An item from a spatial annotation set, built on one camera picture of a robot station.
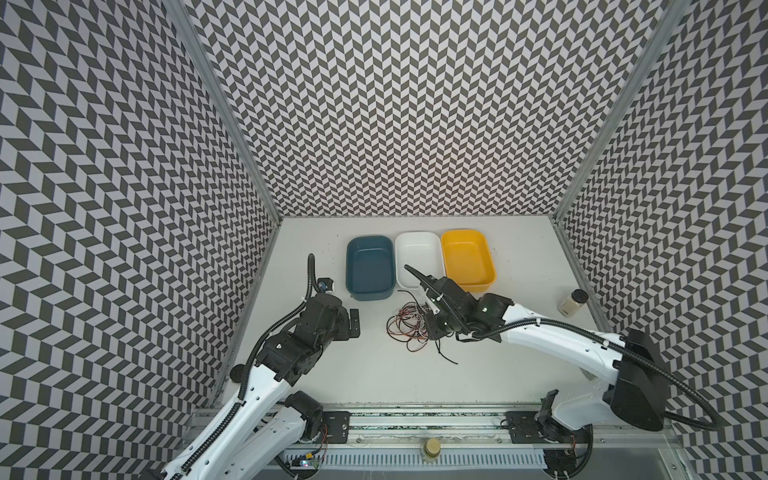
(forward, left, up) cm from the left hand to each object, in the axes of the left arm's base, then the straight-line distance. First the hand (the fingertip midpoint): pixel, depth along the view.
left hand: (343, 313), depth 76 cm
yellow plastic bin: (+28, -39, -15) cm, 50 cm away
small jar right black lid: (+6, -65, -9) cm, 66 cm away
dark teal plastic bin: (+25, -4, -12) cm, 28 cm away
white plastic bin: (+31, -22, -15) cm, 42 cm away
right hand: (0, -22, -4) cm, 22 cm away
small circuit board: (-31, +7, -13) cm, 34 cm away
